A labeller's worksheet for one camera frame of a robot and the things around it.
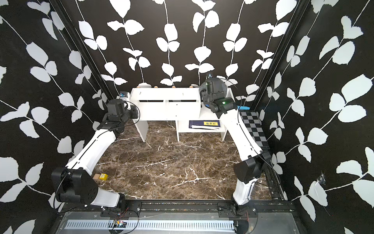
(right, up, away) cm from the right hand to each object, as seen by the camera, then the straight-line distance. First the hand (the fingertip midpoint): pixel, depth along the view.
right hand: (209, 88), depth 77 cm
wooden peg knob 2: (-31, +3, +9) cm, 32 cm away
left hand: (-43, -8, +5) cm, 44 cm away
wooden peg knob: (-21, +3, +9) cm, 23 cm away
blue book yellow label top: (+1, -20, +15) cm, 25 cm away
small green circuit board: (-46, -69, -6) cm, 83 cm away
